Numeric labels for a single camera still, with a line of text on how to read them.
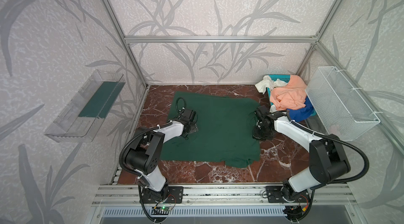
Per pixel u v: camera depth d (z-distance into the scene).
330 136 0.45
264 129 0.72
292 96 1.02
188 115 0.77
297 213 0.71
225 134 0.89
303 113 0.90
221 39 1.82
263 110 0.73
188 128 0.69
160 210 0.72
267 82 1.08
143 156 0.47
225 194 0.75
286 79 1.15
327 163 0.44
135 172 0.49
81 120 0.63
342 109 0.63
